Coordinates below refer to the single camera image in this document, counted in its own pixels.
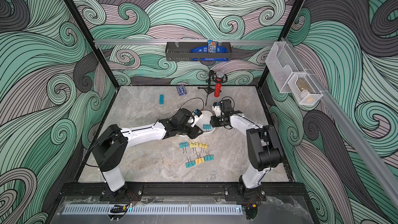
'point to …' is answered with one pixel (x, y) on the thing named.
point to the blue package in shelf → (204, 49)
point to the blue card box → (181, 90)
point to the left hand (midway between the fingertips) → (201, 128)
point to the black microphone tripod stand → (210, 73)
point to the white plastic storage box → (206, 123)
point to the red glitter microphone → (219, 75)
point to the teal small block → (161, 99)
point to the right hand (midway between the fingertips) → (216, 121)
